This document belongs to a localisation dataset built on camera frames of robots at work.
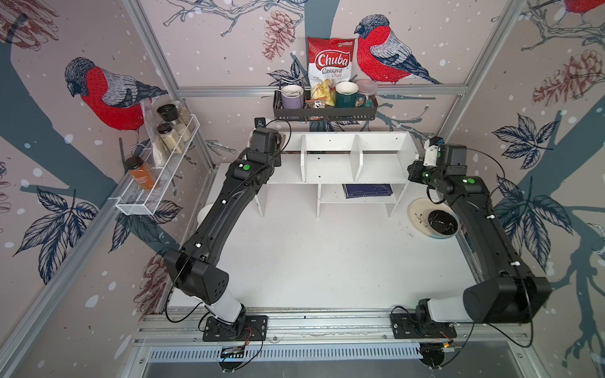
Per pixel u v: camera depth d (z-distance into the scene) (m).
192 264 0.41
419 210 1.00
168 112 0.78
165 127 0.77
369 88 0.84
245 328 0.72
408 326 0.73
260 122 0.63
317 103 0.85
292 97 0.81
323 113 0.86
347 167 0.88
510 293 0.39
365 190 0.92
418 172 0.70
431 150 0.69
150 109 0.73
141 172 0.66
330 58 0.78
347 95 0.80
